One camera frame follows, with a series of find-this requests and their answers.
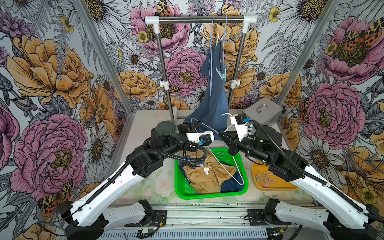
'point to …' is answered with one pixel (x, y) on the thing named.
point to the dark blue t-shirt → (231, 185)
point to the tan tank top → (207, 178)
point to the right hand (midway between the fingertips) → (219, 137)
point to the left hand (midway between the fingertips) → (200, 129)
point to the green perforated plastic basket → (184, 190)
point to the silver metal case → (265, 111)
